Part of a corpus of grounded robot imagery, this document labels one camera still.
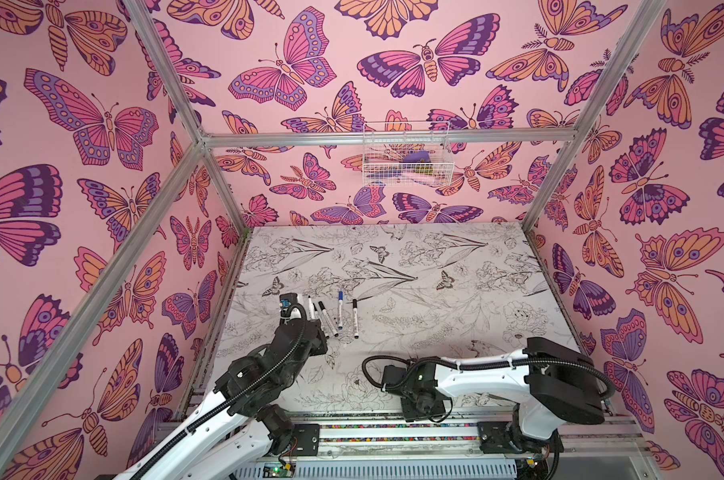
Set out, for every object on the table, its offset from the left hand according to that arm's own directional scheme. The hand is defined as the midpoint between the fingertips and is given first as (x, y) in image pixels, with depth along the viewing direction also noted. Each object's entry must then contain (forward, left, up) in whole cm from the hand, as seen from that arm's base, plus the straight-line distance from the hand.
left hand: (322, 320), depth 72 cm
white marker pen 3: (+7, 0, -21) cm, 22 cm away
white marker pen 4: (+1, +2, +2) cm, 4 cm away
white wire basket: (+47, -23, +11) cm, 54 cm away
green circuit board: (-28, +11, -23) cm, 38 cm away
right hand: (-16, -22, -22) cm, 35 cm away
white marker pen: (+18, -1, -21) cm, 28 cm away
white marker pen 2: (+16, -6, -21) cm, 27 cm away
